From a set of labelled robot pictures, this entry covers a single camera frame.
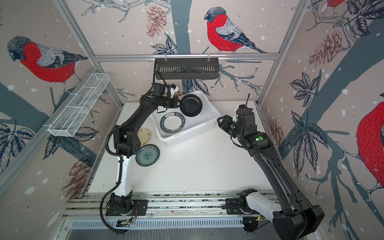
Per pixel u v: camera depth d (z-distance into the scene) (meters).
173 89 0.88
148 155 0.93
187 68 1.04
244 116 0.50
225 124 0.62
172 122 1.07
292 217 0.36
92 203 0.77
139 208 0.73
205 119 1.11
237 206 0.73
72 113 0.74
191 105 0.96
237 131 0.58
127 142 0.58
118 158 0.62
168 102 0.84
